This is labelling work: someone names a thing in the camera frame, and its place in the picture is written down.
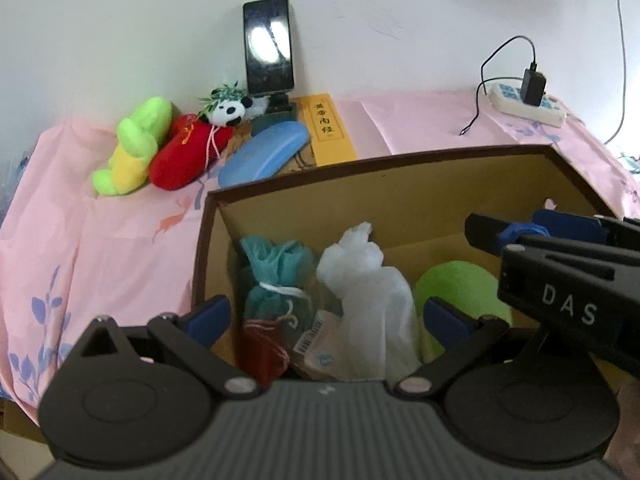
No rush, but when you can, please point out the black phone stand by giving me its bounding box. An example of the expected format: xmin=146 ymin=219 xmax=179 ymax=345
xmin=250 ymin=91 xmax=301 ymax=133

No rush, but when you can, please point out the blue glasses case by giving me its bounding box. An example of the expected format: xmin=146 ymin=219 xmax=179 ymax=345
xmin=217 ymin=122 xmax=311 ymax=190

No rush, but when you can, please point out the teal mesh bath pouf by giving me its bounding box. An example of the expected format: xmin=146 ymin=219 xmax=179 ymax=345
xmin=237 ymin=235 xmax=317 ymax=326

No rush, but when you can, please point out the green yellow plush toy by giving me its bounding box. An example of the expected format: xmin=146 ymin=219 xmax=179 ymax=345
xmin=91 ymin=96 xmax=173 ymax=197

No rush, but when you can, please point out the yellow book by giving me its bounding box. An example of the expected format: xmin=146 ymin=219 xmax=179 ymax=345
xmin=299 ymin=92 xmax=357 ymax=167

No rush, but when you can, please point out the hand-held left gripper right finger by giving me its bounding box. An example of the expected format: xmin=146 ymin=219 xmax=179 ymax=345
xmin=392 ymin=297 xmax=593 ymax=401

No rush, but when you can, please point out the pink printed bed sheet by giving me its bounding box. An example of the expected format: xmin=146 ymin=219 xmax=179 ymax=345
xmin=0 ymin=87 xmax=640 ymax=406

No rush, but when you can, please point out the round green plush toy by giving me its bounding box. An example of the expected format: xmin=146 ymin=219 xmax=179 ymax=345
xmin=412 ymin=259 xmax=513 ymax=366

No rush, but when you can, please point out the brown cardboard box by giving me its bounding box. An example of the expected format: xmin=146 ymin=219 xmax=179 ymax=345
xmin=192 ymin=144 xmax=631 ymax=396

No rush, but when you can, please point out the black smartphone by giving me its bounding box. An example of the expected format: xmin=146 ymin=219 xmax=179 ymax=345
xmin=242 ymin=0 xmax=296 ymax=97

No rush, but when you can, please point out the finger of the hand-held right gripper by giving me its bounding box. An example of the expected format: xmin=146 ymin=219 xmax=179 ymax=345
xmin=531 ymin=209 xmax=640 ymax=252
xmin=465 ymin=212 xmax=551 ymax=257

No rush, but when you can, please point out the red plush toy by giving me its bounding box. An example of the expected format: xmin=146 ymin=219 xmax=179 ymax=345
xmin=149 ymin=114 xmax=236 ymax=192

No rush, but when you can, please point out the white power strip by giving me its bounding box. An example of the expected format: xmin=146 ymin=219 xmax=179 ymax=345
xmin=487 ymin=82 xmax=568 ymax=128

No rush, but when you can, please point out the black charger plug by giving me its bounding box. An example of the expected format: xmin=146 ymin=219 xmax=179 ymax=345
xmin=520 ymin=62 xmax=548 ymax=108

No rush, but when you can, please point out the white mesh bath pouf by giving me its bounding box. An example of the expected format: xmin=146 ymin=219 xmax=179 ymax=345
xmin=316 ymin=221 xmax=426 ymax=383

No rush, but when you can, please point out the white wall cable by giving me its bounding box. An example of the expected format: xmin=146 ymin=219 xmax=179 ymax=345
xmin=602 ymin=0 xmax=628 ymax=145

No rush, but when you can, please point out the panda plush toy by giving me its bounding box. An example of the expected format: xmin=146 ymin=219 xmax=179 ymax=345
xmin=196 ymin=80 xmax=271 ymax=127

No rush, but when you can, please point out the red mesh bath pouf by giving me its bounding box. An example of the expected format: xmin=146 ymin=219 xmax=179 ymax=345
xmin=243 ymin=317 xmax=291 ymax=386

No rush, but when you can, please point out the black charger cable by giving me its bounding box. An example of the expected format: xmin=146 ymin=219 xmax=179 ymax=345
xmin=459 ymin=36 xmax=538 ymax=136

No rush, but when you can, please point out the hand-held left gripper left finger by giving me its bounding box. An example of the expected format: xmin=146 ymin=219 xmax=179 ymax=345
xmin=75 ymin=295 xmax=261 ymax=401

